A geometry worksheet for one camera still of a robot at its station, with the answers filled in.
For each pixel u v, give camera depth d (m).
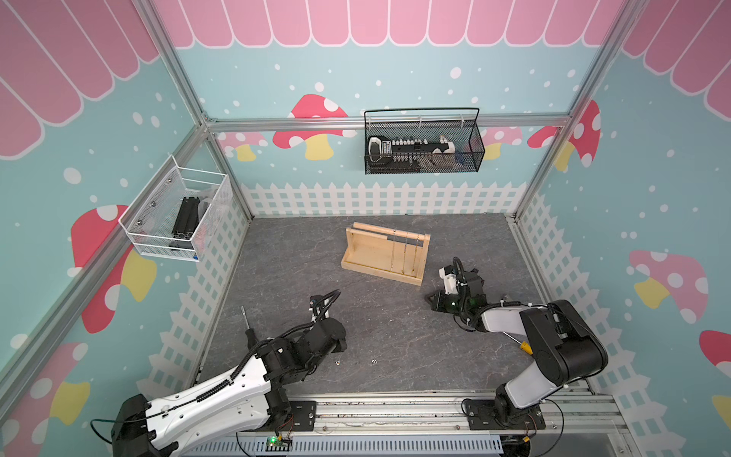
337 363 0.83
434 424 0.74
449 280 0.87
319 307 0.65
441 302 0.84
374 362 0.83
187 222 0.70
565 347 0.47
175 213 0.72
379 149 0.89
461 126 0.90
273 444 0.73
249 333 0.88
